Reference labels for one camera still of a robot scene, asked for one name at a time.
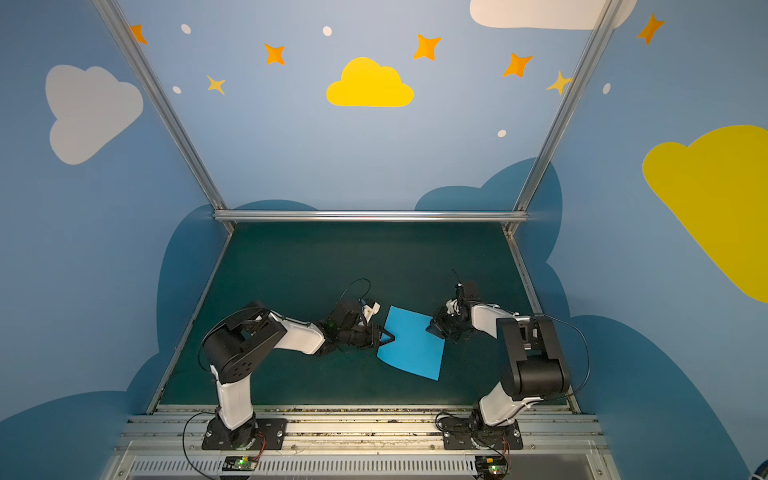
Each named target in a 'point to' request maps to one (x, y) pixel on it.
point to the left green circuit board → (240, 463)
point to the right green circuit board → (490, 465)
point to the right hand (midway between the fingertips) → (428, 325)
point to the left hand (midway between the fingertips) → (393, 342)
